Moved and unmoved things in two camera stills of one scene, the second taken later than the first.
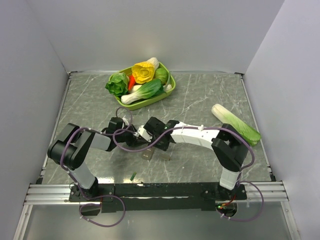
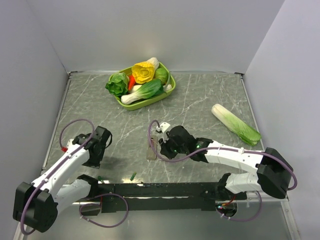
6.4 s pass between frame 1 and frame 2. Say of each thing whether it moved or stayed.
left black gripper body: moved
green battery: stayed
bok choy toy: stayed
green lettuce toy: stayed
